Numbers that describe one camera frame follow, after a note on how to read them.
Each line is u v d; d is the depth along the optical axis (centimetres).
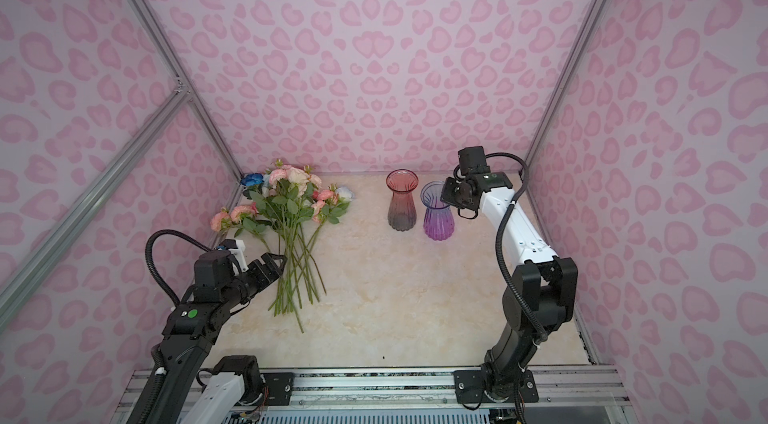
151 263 53
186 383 47
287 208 101
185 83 91
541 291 46
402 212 96
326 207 105
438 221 93
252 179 103
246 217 104
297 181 103
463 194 72
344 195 109
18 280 51
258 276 68
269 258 70
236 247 70
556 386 75
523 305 42
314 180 107
